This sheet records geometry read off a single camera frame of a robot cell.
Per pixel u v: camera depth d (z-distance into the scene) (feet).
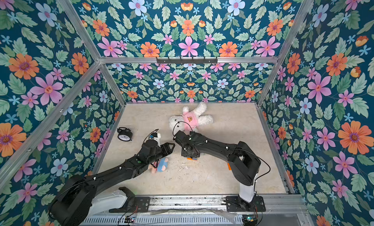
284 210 2.42
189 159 2.97
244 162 1.51
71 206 1.33
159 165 2.63
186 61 3.01
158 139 2.57
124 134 3.06
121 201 2.01
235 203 2.38
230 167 2.83
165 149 2.46
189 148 1.98
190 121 3.23
